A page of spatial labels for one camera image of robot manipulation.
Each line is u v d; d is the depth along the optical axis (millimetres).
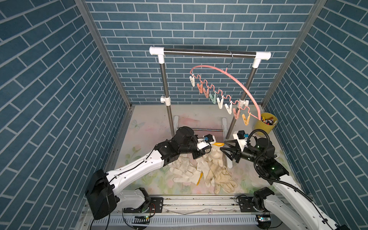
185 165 847
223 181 814
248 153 632
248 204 736
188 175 824
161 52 505
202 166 868
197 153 629
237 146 630
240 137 619
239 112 629
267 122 959
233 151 635
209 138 585
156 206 735
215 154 734
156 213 724
